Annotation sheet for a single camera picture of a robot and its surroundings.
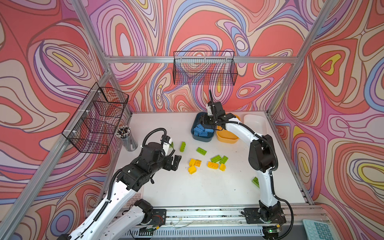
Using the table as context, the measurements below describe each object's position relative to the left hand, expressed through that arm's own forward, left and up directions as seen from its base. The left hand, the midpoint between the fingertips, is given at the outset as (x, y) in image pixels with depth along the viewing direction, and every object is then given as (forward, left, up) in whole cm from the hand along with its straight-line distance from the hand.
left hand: (174, 153), depth 72 cm
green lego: (+18, +5, -20) cm, 28 cm away
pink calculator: (-15, +21, -20) cm, 33 cm away
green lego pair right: (+7, -29, -21) cm, 37 cm away
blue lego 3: (+27, -12, -20) cm, 36 cm away
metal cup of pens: (+17, +32, -5) cm, 36 cm away
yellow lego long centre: (+4, -22, -22) cm, 31 cm away
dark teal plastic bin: (+36, -12, -16) cm, 41 cm away
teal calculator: (-30, -68, -21) cm, 77 cm away
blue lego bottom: (+29, -21, -18) cm, 40 cm away
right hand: (+28, -16, -9) cm, 34 cm away
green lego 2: (+17, -2, -21) cm, 27 cm away
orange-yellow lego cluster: (+5, -12, -21) cm, 24 cm away
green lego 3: (+14, -15, -22) cm, 30 cm away
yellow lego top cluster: (+5, -9, -20) cm, 22 cm away
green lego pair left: (+8, -23, -21) cm, 32 cm away
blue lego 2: (+30, -14, -18) cm, 38 cm away
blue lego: (+27, -17, -20) cm, 37 cm away
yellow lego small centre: (+2, -27, -20) cm, 34 cm away
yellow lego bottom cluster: (+1, -9, -21) cm, 22 cm away
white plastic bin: (+37, -59, -19) cm, 72 cm away
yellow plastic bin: (+22, -31, -16) cm, 41 cm away
